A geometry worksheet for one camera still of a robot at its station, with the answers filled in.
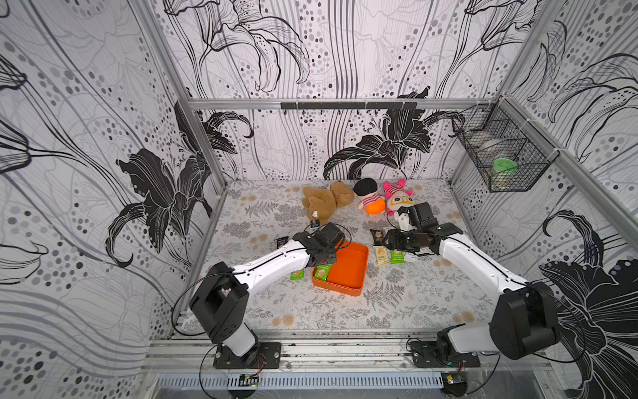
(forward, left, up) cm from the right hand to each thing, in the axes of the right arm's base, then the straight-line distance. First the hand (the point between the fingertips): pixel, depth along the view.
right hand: (390, 239), depth 87 cm
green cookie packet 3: (-9, +24, -8) cm, 27 cm away
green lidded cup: (+13, -36, +18) cm, 42 cm away
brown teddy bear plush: (+19, +24, -1) cm, 30 cm away
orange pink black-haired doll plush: (+21, +3, -5) cm, 22 cm away
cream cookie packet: (-1, +2, -9) cm, 9 cm away
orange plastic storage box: (-9, +15, -11) cm, 20 cm away
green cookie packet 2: (-10, +33, -9) cm, 36 cm away
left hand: (-6, +23, -3) cm, 24 cm away
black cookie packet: (+6, +3, -7) cm, 9 cm away
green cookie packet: (-2, -4, -10) cm, 11 cm away
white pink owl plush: (+24, -7, -4) cm, 25 cm away
